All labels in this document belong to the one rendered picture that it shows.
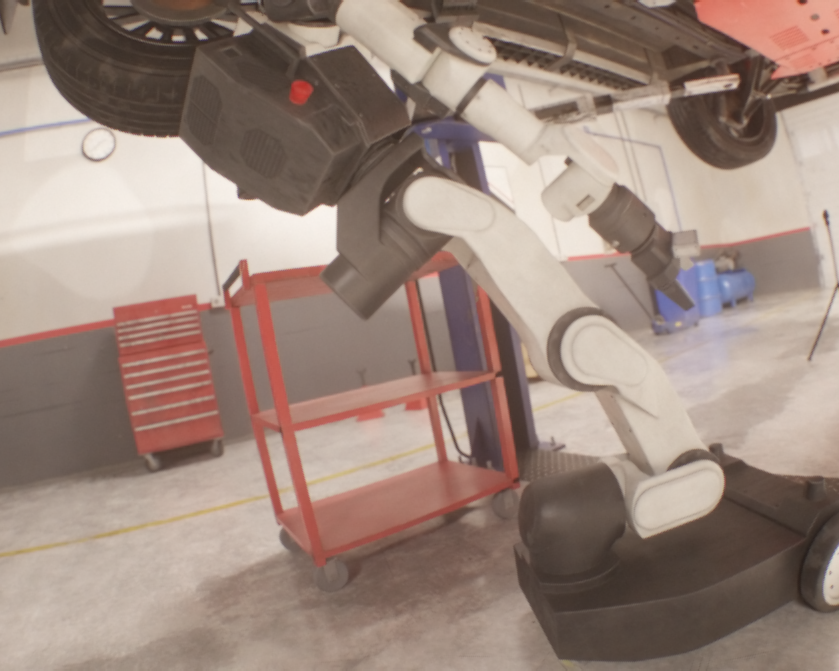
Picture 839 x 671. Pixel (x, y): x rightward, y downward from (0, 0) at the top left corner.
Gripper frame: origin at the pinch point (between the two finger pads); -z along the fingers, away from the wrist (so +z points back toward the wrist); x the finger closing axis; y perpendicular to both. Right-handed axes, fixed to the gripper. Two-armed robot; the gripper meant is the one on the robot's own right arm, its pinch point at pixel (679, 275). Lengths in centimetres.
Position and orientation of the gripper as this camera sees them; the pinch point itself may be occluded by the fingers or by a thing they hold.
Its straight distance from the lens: 86.6
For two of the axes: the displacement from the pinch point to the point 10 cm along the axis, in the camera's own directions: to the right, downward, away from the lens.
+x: 3.7, -7.0, 6.1
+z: -8.0, -5.7, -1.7
